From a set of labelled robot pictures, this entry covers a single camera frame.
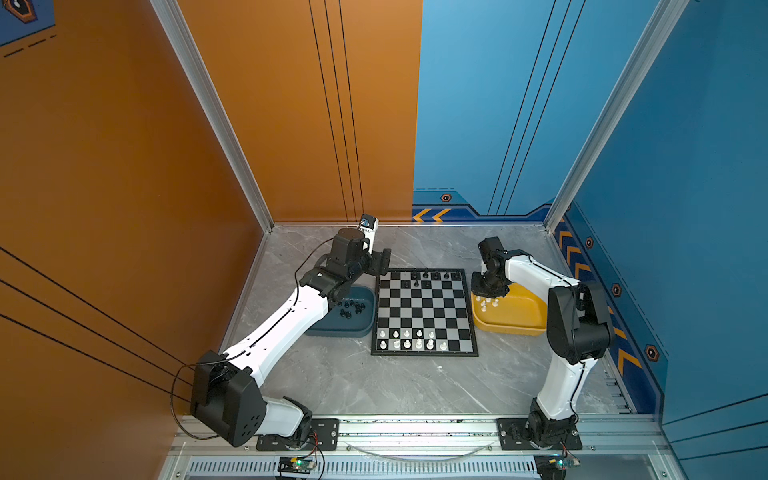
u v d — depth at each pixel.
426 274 1.02
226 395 0.40
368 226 0.68
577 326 0.51
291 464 0.71
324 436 0.74
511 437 0.72
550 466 0.70
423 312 0.94
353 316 0.95
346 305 0.97
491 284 0.83
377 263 0.71
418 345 0.85
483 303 0.96
